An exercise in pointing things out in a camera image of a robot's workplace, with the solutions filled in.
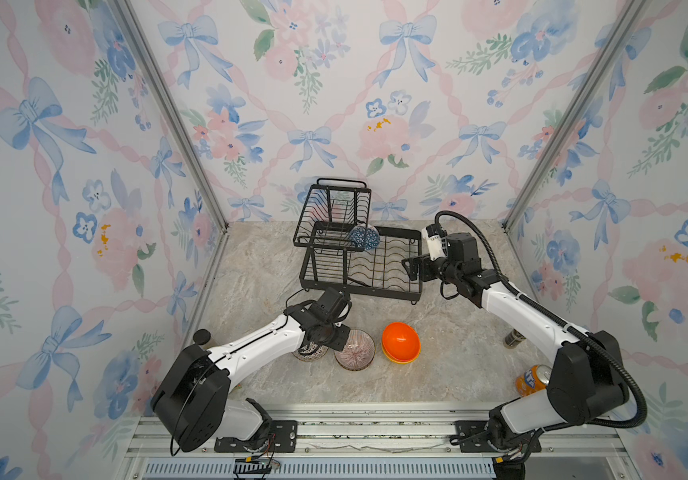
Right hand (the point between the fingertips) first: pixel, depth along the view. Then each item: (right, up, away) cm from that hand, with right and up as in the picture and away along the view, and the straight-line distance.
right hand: (417, 255), depth 87 cm
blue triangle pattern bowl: (-13, +7, +25) cm, 29 cm away
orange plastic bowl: (-5, -24, -2) cm, 25 cm away
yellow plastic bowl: (-7, -28, -7) cm, 30 cm away
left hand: (-22, -22, -3) cm, 31 cm away
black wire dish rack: (-22, +2, -5) cm, 23 cm away
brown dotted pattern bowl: (-29, -22, -18) cm, 40 cm away
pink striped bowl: (-17, -28, -1) cm, 33 cm away
